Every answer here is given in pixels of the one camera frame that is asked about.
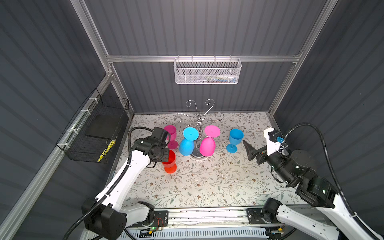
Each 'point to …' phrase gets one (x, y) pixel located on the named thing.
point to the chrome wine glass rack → (198, 152)
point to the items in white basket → (220, 78)
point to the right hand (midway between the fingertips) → (258, 136)
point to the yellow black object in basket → (104, 153)
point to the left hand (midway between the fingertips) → (163, 157)
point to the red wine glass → (170, 166)
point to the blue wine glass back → (235, 138)
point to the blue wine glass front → (186, 145)
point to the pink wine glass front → (207, 145)
